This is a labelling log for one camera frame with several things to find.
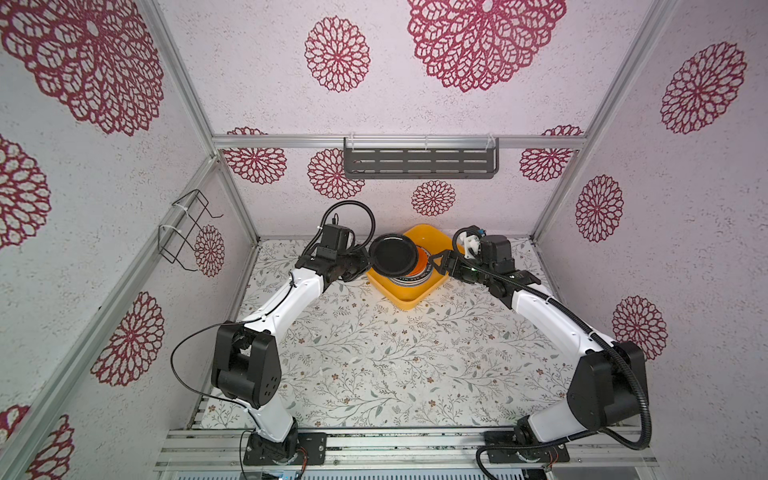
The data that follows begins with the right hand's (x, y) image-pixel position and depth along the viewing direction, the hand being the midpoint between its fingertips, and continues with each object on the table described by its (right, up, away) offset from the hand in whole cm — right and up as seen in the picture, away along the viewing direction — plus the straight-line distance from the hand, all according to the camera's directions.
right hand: (439, 257), depth 83 cm
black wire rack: (-67, +13, -3) cm, 69 cm away
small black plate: (-13, +1, +3) cm, 13 cm away
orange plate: (-5, -1, +3) cm, 6 cm away
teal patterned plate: (-5, -8, +20) cm, 22 cm away
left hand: (-19, -2, +4) cm, 19 cm away
